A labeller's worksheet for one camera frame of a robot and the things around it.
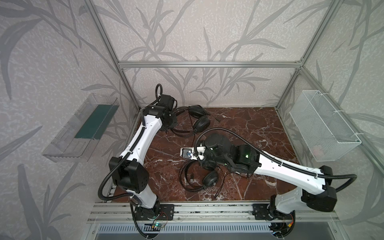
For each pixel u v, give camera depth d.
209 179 0.77
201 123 0.75
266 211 0.73
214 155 0.45
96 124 0.64
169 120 0.74
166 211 0.74
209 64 0.94
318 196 0.41
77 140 0.63
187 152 0.49
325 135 0.64
